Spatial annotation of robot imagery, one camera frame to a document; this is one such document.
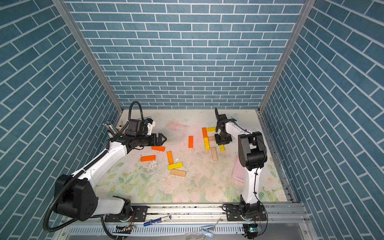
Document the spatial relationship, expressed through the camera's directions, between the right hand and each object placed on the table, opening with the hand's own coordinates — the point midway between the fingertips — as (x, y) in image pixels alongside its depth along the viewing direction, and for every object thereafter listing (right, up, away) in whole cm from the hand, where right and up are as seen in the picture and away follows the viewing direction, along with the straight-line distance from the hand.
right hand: (221, 143), depth 101 cm
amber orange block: (-35, -7, -4) cm, 36 cm away
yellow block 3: (-10, 0, -1) cm, 10 cm away
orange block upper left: (-43, -3, -4) cm, 43 cm away
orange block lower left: (-48, -8, -7) cm, 49 cm away
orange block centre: (-21, +1, +1) cm, 21 cm away
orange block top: (-11, +7, +6) cm, 15 cm away
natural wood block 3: (-5, -6, -5) cm, 10 cm away
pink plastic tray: (+8, -15, -13) cm, 21 cm away
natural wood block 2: (-7, +3, +2) cm, 8 cm away
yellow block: (-29, -12, -11) cm, 34 cm away
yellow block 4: (0, -3, -3) cm, 4 cm away
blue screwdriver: (-36, -33, -30) cm, 57 cm away
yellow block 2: (-7, +9, +8) cm, 14 cm away
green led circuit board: (+10, -37, -30) cm, 49 cm away
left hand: (-36, +5, -16) cm, 39 cm away
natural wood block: (-28, -15, -14) cm, 35 cm away
